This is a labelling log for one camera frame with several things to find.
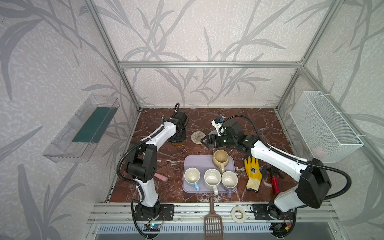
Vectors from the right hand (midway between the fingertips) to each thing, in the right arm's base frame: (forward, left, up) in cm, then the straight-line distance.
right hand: (206, 135), depth 80 cm
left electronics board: (-39, +27, -21) cm, 52 cm away
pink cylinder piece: (-17, +26, -18) cm, 35 cm away
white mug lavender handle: (-18, -13, -19) cm, 29 cm away
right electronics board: (-39, -37, -25) cm, 59 cm away
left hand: (+8, +15, -11) cm, 20 cm away
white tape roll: (-36, -15, -20) cm, 44 cm away
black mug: (+1, +15, -3) cm, 15 cm away
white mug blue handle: (-17, +8, -14) cm, 23 cm away
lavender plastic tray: (-23, -15, -18) cm, 33 cm away
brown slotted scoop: (-38, -3, -19) cm, 43 cm away
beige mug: (-5, -9, -19) cm, 21 cm away
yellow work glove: (-15, -27, -18) cm, 36 cm away
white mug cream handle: (-17, -3, -18) cm, 25 cm away
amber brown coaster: (+6, +18, -20) cm, 27 cm away
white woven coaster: (+13, +7, -21) cm, 25 cm away
